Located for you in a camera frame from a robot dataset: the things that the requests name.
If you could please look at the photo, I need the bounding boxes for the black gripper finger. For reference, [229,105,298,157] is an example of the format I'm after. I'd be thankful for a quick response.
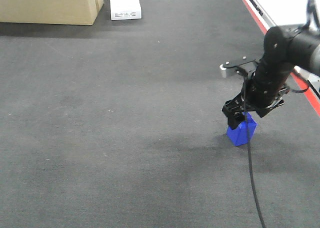
[226,112,248,131]

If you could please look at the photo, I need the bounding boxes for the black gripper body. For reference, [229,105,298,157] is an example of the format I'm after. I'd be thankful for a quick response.
[221,92,286,119]

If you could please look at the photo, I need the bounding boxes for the blue plastic box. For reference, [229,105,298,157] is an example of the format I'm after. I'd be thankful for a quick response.
[226,112,258,147]

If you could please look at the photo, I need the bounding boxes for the dark grey conveyor, red edge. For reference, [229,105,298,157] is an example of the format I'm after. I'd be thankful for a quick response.
[0,0,320,228]

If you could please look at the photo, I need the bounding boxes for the long white carton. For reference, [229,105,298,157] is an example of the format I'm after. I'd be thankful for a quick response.
[109,0,142,21]

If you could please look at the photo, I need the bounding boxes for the brown cardboard box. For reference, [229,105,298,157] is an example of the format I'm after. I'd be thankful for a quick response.
[0,0,105,26]

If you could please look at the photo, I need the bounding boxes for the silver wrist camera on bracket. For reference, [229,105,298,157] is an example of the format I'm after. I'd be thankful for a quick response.
[219,56,261,79]

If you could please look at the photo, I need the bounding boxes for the black cable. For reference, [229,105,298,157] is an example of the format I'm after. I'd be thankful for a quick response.
[241,74,267,228]

